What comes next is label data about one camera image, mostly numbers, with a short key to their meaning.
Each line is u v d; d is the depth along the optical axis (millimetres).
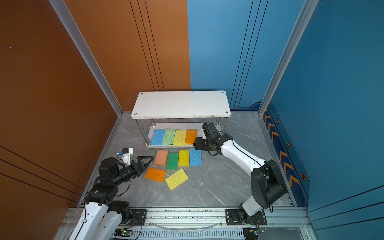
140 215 743
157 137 967
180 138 947
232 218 725
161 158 919
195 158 934
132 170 655
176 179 849
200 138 770
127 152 695
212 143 651
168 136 960
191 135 977
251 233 704
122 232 706
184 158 942
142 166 644
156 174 866
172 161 916
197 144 755
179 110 740
